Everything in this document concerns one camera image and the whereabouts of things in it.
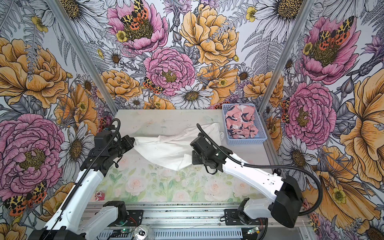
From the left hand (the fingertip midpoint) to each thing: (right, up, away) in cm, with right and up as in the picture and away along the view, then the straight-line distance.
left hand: (135, 143), depth 79 cm
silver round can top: (+11, -32, -20) cm, 40 cm away
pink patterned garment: (+63, +13, +31) cm, 71 cm away
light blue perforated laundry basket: (+73, 0, +20) cm, 75 cm away
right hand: (+32, -9, -1) cm, 34 cm away
